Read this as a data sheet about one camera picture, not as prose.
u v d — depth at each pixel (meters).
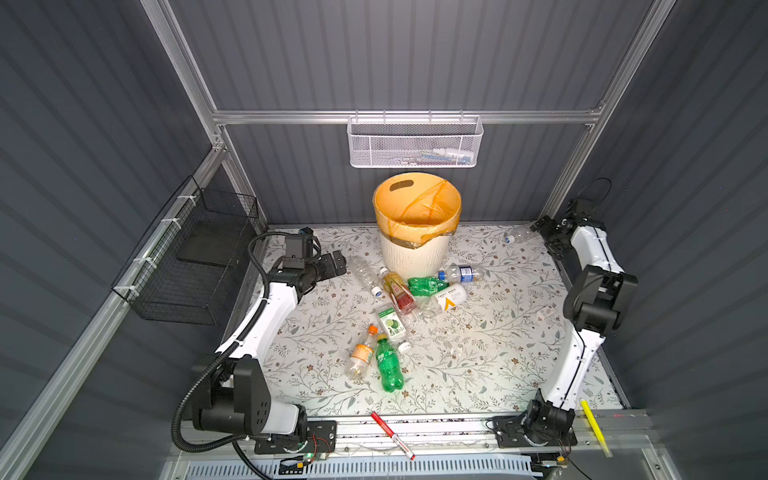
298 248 0.65
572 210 0.82
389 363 0.81
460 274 1.00
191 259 0.73
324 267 0.77
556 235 0.87
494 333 0.91
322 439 0.72
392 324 0.89
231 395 0.41
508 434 0.74
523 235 1.12
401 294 0.93
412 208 1.04
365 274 0.99
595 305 0.59
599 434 0.74
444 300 0.92
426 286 0.99
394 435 0.73
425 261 0.93
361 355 0.83
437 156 0.92
